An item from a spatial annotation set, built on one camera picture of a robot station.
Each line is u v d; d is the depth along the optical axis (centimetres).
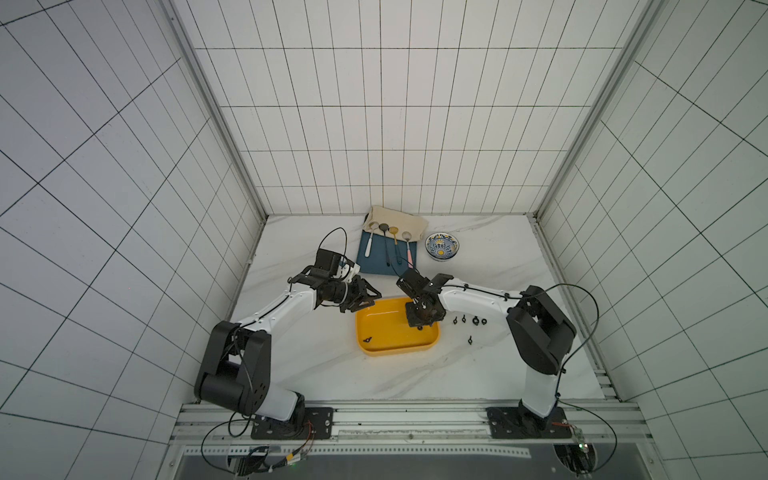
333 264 71
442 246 107
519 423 65
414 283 73
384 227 114
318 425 73
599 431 74
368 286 81
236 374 43
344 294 74
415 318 80
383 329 90
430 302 66
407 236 113
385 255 107
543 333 48
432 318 78
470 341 87
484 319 58
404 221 118
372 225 114
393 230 114
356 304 76
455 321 91
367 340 87
